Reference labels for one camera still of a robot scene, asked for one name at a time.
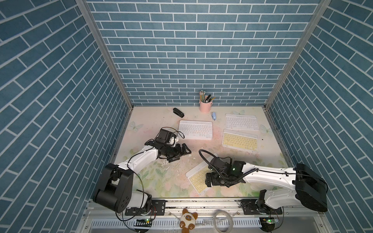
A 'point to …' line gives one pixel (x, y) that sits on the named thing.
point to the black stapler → (178, 112)
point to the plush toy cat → (188, 220)
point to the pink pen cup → (205, 108)
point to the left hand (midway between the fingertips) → (188, 155)
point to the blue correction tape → (213, 116)
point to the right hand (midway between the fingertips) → (211, 184)
